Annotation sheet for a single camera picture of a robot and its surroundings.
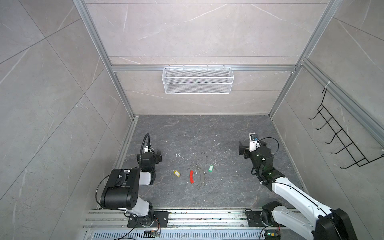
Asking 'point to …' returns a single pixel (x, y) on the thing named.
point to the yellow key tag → (176, 173)
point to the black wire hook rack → (350, 147)
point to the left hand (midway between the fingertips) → (148, 148)
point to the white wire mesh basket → (197, 80)
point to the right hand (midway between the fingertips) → (249, 139)
